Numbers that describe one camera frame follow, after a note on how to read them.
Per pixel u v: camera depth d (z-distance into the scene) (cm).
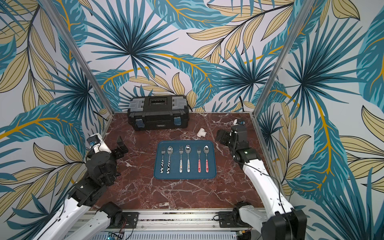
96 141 54
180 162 92
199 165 90
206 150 98
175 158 94
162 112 98
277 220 39
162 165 90
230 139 69
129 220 73
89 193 47
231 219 73
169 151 95
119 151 61
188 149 98
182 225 73
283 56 86
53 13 69
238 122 69
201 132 106
